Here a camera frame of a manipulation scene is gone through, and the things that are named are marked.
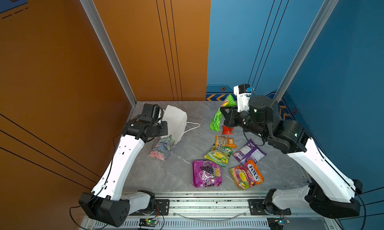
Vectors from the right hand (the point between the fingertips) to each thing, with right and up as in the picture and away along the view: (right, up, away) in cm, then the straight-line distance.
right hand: (218, 109), depth 57 cm
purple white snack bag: (+24, -24, +32) cm, 47 cm away
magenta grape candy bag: (-3, -33, +21) cm, 39 cm away
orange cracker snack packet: (+9, -19, +38) cm, 44 cm away
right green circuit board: (+32, -52, +12) cm, 62 cm away
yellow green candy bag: (+5, -25, +29) cm, 39 cm away
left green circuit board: (-32, -54, +14) cm, 64 cm away
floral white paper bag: (-20, -6, +31) cm, 38 cm away
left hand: (-25, -8, +18) cm, 32 cm away
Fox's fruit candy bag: (+18, -35, +23) cm, 45 cm away
